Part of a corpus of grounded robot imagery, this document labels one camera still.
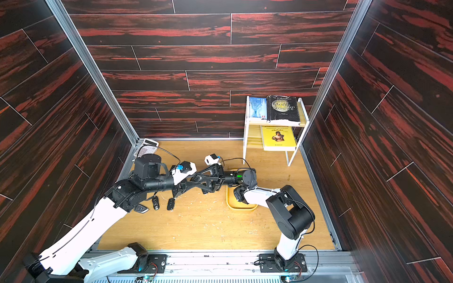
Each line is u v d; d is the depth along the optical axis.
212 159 0.70
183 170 0.53
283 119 0.80
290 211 0.48
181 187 0.58
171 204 0.91
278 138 0.95
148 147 1.14
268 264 0.73
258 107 0.88
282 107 0.87
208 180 0.70
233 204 0.91
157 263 0.73
